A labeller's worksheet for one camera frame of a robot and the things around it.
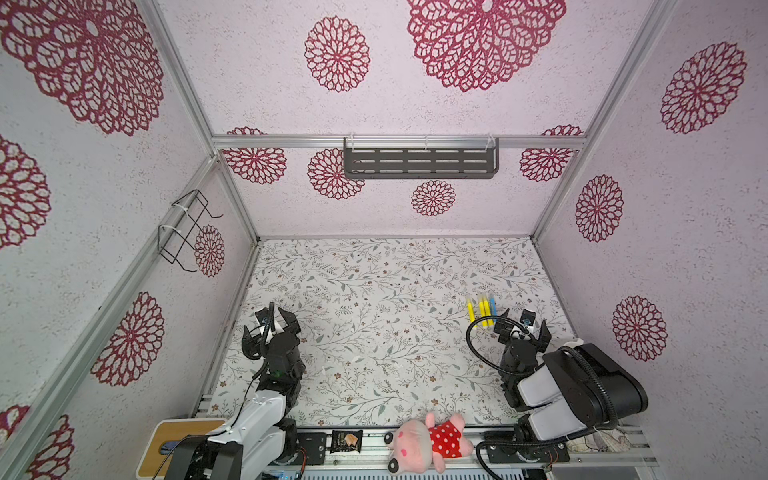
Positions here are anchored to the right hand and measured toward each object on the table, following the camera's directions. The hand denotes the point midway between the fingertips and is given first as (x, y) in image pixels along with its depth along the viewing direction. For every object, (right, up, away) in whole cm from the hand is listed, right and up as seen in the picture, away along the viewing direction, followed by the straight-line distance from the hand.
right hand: (527, 315), depth 85 cm
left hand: (-74, -1, -2) cm, 74 cm away
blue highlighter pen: (-4, 0, +15) cm, 15 cm away
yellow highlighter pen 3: (-7, -1, +13) cm, 15 cm away
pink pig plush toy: (-33, -27, -17) cm, 46 cm away
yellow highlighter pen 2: (-8, -2, +13) cm, 16 cm away
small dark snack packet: (-50, -30, -11) cm, 59 cm away
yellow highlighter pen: (-12, -1, +14) cm, 19 cm away
